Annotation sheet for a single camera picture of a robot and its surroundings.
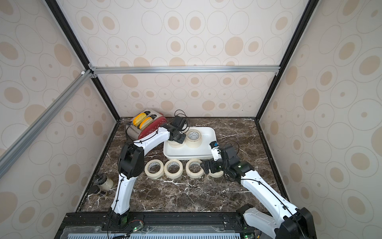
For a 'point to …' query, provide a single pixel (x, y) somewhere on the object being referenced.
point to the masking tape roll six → (217, 175)
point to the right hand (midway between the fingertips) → (207, 163)
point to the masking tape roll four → (192, 174)
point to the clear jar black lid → (101, 181)
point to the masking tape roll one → (175, 145)
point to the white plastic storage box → (208, 134)
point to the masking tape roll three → (171, 175)
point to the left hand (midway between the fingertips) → (184, 136)
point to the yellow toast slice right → (145, 122)
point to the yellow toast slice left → (139, 118)
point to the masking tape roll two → (193, 138)
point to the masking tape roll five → (154, 168)
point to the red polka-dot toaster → (134, 133)
